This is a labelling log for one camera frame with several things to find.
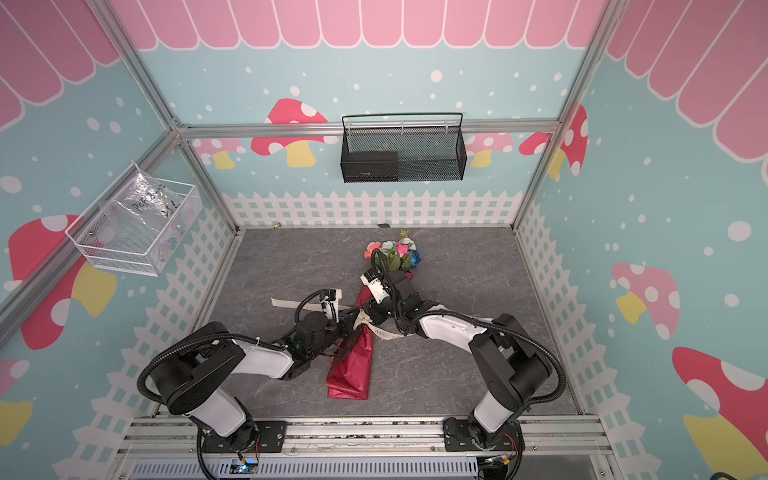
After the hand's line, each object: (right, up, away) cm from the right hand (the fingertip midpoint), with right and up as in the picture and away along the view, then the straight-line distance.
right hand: (363, 302), depth 88 cm
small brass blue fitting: (-40, +27, +36) cm, 60 cm away
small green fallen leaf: (+5, +27, +37) cm, 46 cm away
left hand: (-1, -4, +2) cm, 4 cm away
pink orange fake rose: (0, +17, +24) cm, 29 cm away
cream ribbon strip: (0, -3, -6) cm, 7 cm away
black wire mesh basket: (+12, +45, +6) cm, 47 cm away
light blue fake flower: (+8, +14, +18) cm, 24 cm away
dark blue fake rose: (+17, +12, +19) cm, 29 cm away
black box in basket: (+2, +42, +7) cm, 43 cm away
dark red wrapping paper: (-2, -13, -15) cm, 20 cm away
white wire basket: (-54, +20, -14) cm, 59 cm away
